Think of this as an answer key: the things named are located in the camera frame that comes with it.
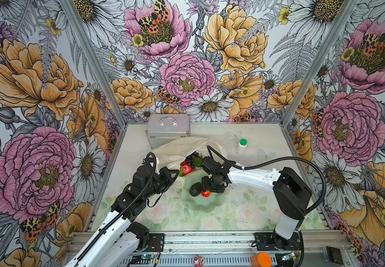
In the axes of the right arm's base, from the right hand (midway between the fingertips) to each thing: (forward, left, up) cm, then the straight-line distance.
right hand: (208, 194), depth 84 cm
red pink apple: (+14, +12, +1) cm, 18 cm away
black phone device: (-26, -50, -3) cm, 56 cm away
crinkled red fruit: (+19, +13, 0) cm, 23 cm away
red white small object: (-27, +6, +1) cm, 28 cm away
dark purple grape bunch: (+19, +9, +4) cm, 22 cm away
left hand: (+2, +13, +16) cm, 21 cm away
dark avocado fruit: (+2, +7, +1) cm, 7 cm away
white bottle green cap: (+27, -22, +3) cm, 35 cm away
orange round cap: (-27, -18, +4) cm, 33 cm away
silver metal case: (+35, +25, +12) cm, 45 cm away
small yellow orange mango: (+1, +1, 0) cm, 1 cm away
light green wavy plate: (-2, +4, -4) cm, 6 cm away
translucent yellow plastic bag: (+12, +17, +17) cm, 27 cm away
